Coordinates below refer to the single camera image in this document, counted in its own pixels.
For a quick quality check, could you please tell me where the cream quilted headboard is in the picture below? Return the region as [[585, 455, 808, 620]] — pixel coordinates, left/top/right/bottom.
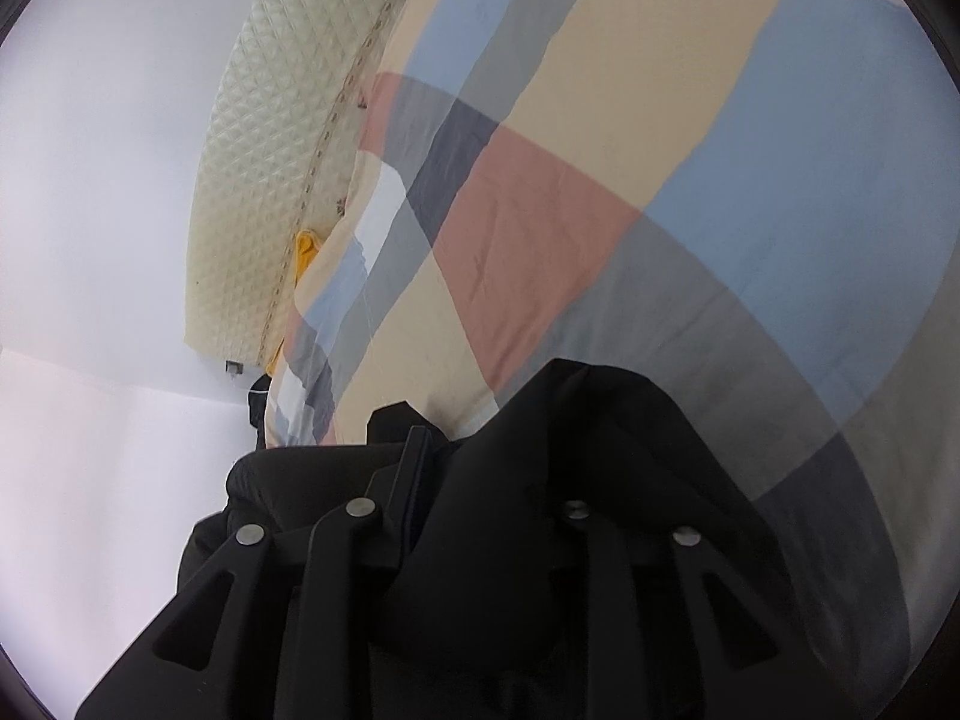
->
[[184, 0, 460, 374]]

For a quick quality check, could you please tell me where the plaid duvet bed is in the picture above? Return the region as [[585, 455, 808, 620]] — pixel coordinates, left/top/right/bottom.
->
[[266, 0, 957, 720]]

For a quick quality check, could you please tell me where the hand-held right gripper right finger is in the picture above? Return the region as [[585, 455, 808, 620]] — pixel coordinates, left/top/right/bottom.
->
[[555, 499, 811, 720]]

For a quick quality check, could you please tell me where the yellow pillow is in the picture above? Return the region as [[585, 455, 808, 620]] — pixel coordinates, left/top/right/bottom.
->
[[262, 229, 325, 377]]

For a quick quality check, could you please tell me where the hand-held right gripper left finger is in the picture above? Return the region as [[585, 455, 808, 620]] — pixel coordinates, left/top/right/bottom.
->
[[75, 426, 436, 720]]

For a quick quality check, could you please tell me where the black bag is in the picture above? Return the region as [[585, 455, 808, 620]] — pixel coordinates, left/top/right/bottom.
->
[[246, 373, 272, 452]]

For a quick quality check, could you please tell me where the black puffer jacket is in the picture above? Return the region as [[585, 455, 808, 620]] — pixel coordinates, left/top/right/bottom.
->
[[176, 358, 760, 720]]

